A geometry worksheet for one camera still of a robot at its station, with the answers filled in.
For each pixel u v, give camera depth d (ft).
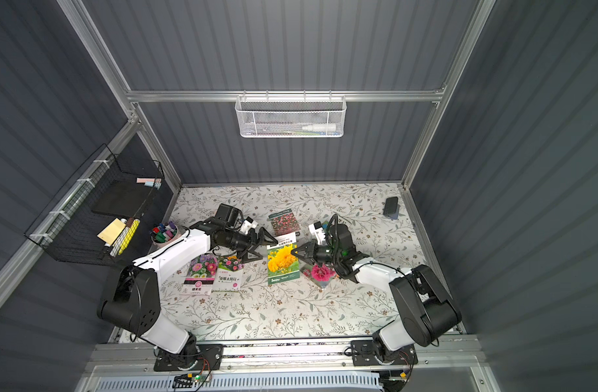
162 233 2.87
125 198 2.57
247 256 2.70
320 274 2.93
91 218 2.37
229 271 3.00
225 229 2.35
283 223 3.47
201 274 2.99
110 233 2.27
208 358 2.37
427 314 1.46
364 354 2.38
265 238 2.53
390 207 3.54
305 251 2.55
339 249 2.26
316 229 2.68
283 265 2.62
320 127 2.84
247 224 2.71
